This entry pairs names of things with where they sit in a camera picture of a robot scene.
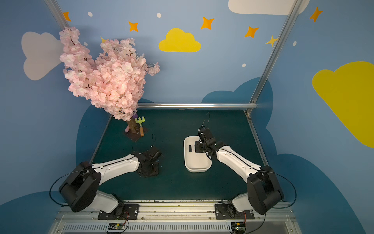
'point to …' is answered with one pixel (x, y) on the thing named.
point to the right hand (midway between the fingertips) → (200, 143)
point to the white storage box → (195, 162)
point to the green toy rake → (140, 121)
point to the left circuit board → (116, 226)
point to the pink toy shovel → (127, 129)
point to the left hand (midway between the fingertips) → (156, 171)
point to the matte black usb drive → (190, 148)
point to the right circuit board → (238, 227)
